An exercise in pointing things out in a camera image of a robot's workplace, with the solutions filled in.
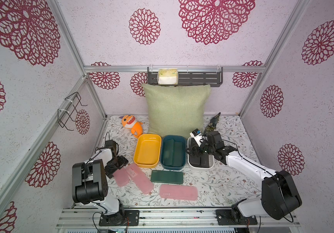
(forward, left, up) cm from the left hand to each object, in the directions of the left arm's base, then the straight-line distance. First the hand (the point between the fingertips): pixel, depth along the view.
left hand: (121, 168), depth 91 cm
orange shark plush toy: (+33, -1, +7) cm, 34 cm away
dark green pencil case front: (-5, -29, 0) cm, 30 cm away
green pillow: (+28, -35, +24) cm, 50 cm away
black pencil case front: (+4, -49, +5) cm, 50 cm away
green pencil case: (+10, -30, +3) cm, 32 cm away
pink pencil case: (-6, -2, +1) cm, 6 cm away
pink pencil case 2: (-6, -13, 0) cm, 14 cm away
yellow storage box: (+12, -16, +2) cm, 20 cm away
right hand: (+9, -42, +14) cm, 46 cm away
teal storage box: (+5, -37, +3) cm, 37 cm away
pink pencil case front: (-14, -36, 0) cm, 38 cm away
